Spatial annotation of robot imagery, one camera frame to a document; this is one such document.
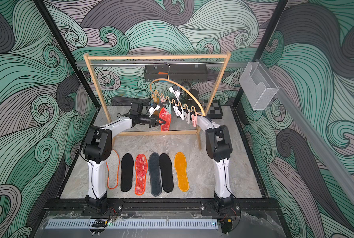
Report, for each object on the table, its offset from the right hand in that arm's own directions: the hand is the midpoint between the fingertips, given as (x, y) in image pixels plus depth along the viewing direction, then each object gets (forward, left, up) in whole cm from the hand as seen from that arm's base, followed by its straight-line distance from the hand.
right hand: (161, 103), depth 85 cm
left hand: (-5, -1, -11) cm, 12 cm away
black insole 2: (-27, -2, -27) cm, 38 cm away
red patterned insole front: (-30, +29, -26) cm, 49 cm away
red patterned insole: (-29, +13, -26) cm, 41 cm away
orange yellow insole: (-26, -11, -26) cm, 39 cm away
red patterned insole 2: (-4, -2, -6) cm, 7 cm away
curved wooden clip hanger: (-13, -11, +7) cm, 18 cm away
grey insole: (-27, +6, -26) cm, 38 cm away
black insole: (-31, +21, -26) cm, 46 cm away
